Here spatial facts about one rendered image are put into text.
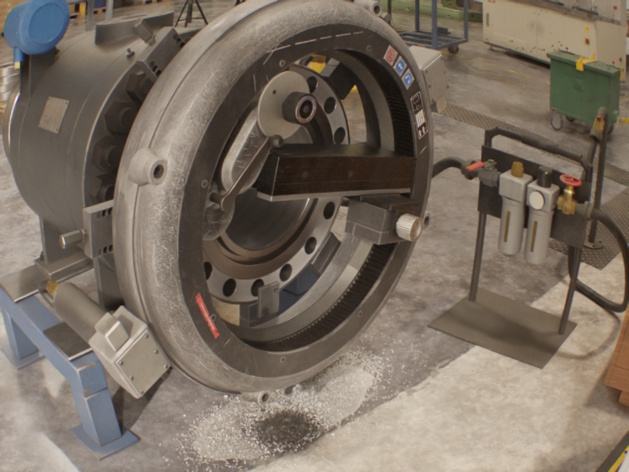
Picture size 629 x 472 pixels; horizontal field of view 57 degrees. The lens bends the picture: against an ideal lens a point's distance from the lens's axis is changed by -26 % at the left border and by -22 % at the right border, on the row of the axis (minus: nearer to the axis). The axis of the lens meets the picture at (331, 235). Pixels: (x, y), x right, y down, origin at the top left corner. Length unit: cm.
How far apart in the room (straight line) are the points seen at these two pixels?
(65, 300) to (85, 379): 26
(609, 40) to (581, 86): 292
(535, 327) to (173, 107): 141
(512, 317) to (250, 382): 108
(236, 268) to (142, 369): 33
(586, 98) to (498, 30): 365
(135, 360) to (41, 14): 88
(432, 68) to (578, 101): 299
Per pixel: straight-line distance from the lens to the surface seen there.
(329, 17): 114
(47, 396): 178
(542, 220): 188
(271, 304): 140
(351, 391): 176
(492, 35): 799
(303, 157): 113
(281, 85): 107
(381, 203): 126
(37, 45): 158
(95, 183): 132
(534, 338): 204
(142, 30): 104
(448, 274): 236
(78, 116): 138
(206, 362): 114
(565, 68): 442
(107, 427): 155
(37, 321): 162
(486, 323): 208
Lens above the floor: 105
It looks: 24 degrees down
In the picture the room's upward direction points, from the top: 2 degrees clockwise
